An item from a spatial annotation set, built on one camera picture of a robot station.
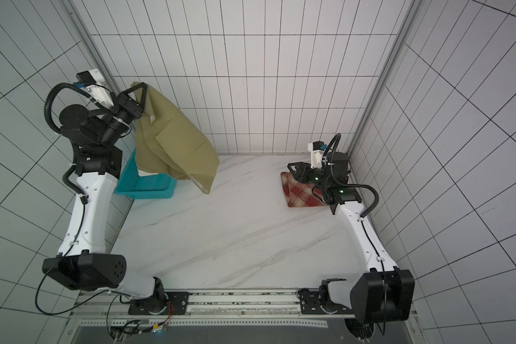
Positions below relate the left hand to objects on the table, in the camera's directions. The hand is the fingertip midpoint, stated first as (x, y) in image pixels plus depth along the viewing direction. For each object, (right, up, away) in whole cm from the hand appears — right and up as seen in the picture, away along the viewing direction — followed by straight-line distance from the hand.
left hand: (149, 88), depth 59 cm
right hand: (+44, -20, +18) cm, 52 cm away
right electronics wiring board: (+65, -76, +9) cm, 101 cm away
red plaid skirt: (+50, -34, +39) cm, 72 cm away
